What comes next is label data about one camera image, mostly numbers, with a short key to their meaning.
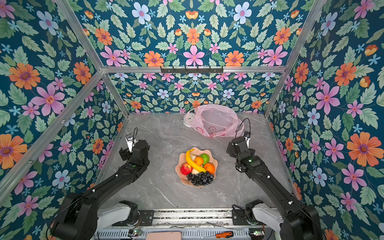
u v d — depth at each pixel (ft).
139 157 2.12
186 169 2.71
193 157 2.89
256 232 2.31
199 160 2.77
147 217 2.41
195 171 2.71
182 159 2.91
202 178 2.57
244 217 2.41
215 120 3.72
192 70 3.06
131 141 2.31
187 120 3.50
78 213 1.41
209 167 2.75
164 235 2.22
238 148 1.98
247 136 2.32
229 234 2.23
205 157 2.85
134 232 2.31
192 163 2.71
